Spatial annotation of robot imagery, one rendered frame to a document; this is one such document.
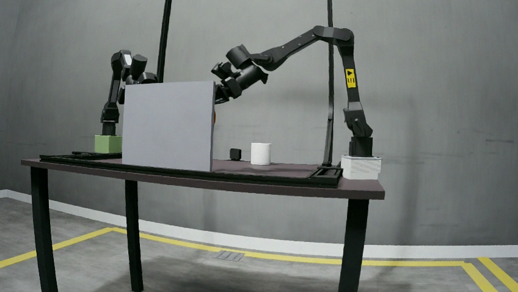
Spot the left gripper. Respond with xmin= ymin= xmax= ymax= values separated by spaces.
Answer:
xmin=214 ymin=71 xmax=250 ymax=105

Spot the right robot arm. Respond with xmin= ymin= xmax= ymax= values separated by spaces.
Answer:
xmin=100 ymin=49 xmax=158 ymax=136

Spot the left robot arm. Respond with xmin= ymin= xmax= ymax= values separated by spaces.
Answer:
xmin=211 ymin=25 xmax=374 ymax=158

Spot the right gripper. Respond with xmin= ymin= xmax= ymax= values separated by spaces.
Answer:
xmin=117 ymin=81 xmax=135 ymax=104

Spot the white mug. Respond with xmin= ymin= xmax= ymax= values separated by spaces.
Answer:
xmin=251 ymin=143 xmax=271 ymax=165

